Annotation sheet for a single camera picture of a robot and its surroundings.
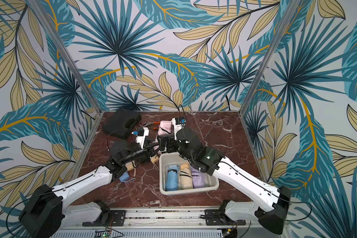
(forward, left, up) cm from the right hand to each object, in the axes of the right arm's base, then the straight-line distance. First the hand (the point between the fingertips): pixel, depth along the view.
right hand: (165, 135), depth 67 cm
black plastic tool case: (+29, +34, -24) cm, 51 cm away
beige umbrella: (-11, -10, -29) cm, 32 cm away
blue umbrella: (-9, -2, -29) cm, 30 cm away
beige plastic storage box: (-12, -24, -29) cm, 39 cm away
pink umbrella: (+2, 0, +4) cm, 4 cm away
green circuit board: (-34, +30, -34) cm, 57 cm away
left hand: (-1, +2, -6) cm, 6 cm away
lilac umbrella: (-10, -16, -27) cm, 33 cm away
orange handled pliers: (+35, +12, -31) cm, 48 cm away
